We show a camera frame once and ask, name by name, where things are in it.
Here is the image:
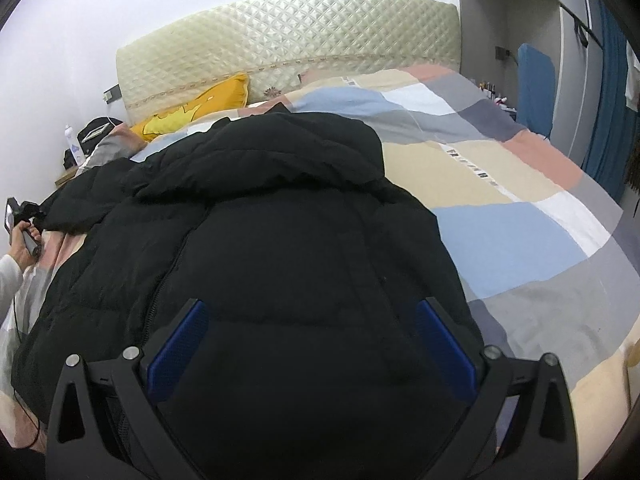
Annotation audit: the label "white sleeved left forearm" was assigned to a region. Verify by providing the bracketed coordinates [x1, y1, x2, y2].
[0, 254, 24, 321]

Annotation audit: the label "black wall plug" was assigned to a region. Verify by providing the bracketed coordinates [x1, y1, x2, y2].
[495, 47, 511, 61]

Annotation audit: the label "black puffer jacket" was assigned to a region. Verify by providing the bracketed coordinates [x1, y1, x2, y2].
[12, 105, 476, 479]

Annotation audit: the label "cream quilted headboard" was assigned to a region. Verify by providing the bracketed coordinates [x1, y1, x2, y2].
[115, 0, 461, 122]

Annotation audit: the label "grey wall socket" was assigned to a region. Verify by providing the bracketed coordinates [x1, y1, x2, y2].
[103, 84, 122, 104]

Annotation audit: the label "blue chair back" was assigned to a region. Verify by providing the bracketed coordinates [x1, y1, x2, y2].
[516, 44, 555, 138]

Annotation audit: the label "white hanging garment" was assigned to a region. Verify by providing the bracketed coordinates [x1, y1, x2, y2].
[625, 42, 640, 112]

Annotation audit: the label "yellow pillow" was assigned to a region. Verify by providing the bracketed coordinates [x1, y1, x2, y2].
[131, 73, 250, 142]

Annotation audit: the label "white spray bottle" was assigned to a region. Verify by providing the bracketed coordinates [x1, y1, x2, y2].
[63, 126, 86, 169]

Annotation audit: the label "grey folded garment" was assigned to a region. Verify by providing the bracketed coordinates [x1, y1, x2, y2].
[76, 122, 148, 177]

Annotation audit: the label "black bag on nightstand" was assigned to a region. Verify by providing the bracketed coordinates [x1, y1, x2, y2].
[74, 116, 122, 159]

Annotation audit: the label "patchwork colour duvet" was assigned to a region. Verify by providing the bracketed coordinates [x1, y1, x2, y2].
[1, 65, 639, 472]

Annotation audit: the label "person's left hand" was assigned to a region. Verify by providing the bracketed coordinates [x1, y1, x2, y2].
[9, 221, 41, 272]

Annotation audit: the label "small items on desk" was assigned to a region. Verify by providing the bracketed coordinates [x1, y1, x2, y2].
[477, 81, 516, 113]

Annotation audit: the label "blue curtain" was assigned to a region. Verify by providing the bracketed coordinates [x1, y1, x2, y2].
[582, 2, 634, 202]

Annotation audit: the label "cardboard box nightstand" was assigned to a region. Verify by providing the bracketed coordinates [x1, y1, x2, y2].
[54, 167, 78, 188]

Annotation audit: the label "grey wardrobe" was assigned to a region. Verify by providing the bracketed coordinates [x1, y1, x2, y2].
[460, 0, 603, 164]

